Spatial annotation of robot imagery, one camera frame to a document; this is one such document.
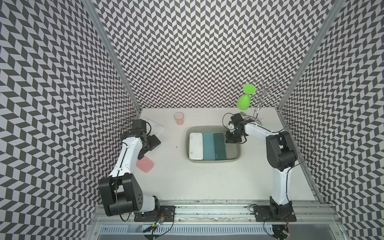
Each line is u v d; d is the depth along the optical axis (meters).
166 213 0.72
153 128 1.06
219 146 0.96
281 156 0.54
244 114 1.16
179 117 1.08
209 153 0.95
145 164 0.90
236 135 0.85
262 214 0.73
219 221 0.72
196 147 0.95
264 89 1.08
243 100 0.89
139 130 0.57
